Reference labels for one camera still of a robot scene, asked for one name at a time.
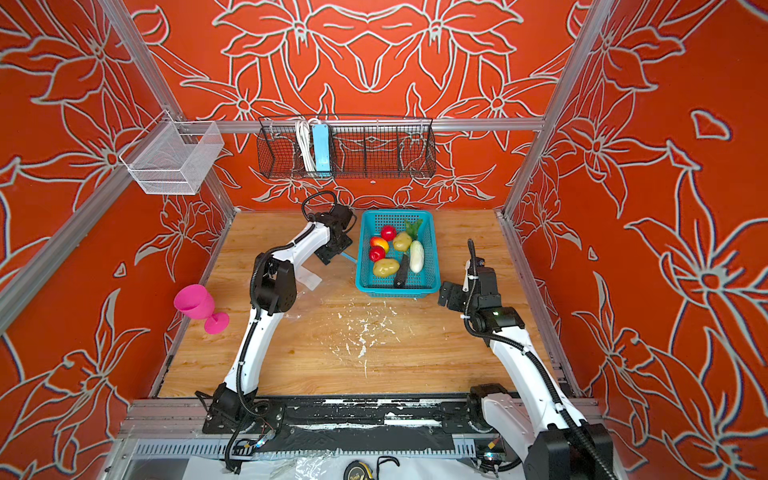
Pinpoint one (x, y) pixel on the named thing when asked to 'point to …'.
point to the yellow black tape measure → (357, 470)
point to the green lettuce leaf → (412, 229)
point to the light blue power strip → (322, 149)
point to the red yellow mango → (377, 241)
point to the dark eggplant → (401, 274)
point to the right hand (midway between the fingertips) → (452, 288)
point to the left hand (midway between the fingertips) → (340, 247)
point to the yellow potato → (385, 267)
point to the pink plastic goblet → (196, 302)
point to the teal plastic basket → (396, 254)
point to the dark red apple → (388, 232)
